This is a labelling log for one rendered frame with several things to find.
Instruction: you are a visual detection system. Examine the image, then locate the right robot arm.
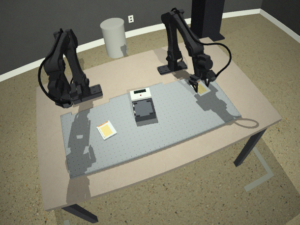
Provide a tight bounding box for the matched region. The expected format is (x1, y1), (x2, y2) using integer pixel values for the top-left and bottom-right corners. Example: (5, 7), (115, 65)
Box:
(43, 29), (102, 99)

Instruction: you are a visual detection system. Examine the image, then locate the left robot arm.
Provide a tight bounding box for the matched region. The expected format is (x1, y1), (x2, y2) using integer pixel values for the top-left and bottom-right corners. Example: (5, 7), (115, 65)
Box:
(157, 9), (213, 74)

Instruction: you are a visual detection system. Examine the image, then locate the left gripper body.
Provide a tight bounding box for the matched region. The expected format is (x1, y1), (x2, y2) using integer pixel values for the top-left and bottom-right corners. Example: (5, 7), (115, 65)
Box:
(188, 67), (216, 83)

